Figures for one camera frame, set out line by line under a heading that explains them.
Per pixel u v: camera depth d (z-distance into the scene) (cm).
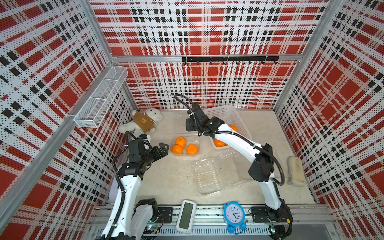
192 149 93
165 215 73
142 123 104
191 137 102
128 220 42
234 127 103
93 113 92
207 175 88
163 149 70
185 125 78
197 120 63
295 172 86
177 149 93
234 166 91
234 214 72
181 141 96
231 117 111
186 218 69
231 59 89
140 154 59
